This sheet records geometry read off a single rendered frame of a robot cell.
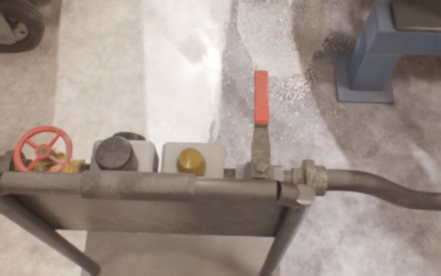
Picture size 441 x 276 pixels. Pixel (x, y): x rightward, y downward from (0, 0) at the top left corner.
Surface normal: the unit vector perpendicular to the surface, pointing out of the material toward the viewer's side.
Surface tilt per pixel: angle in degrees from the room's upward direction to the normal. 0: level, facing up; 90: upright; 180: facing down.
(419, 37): 90
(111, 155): 0
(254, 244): 0
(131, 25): 0
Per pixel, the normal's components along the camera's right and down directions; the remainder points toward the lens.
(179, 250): 0.00, -0.43
